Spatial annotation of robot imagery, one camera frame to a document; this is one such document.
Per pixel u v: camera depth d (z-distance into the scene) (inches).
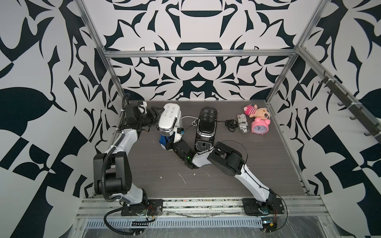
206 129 30.7
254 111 41.5
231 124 41.1
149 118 30.4
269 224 28.0
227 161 23.3
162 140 35.9
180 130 32.6
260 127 38.4
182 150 29.7
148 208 26.9
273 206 25.2
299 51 34.4
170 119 31.8
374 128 19.7
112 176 17.5
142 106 28.7
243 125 40.3
